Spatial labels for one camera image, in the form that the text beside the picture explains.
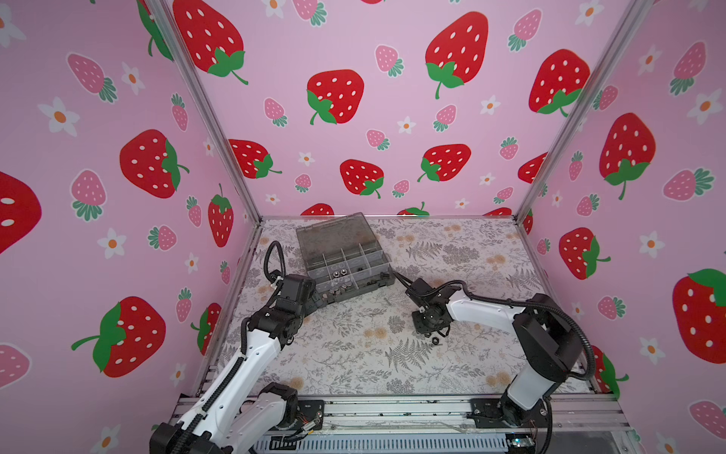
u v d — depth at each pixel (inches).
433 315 26.2
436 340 34.5
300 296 24.1
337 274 39.9
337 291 38.4
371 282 39.4
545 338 18.2
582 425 28.8
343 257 40.5
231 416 16.9
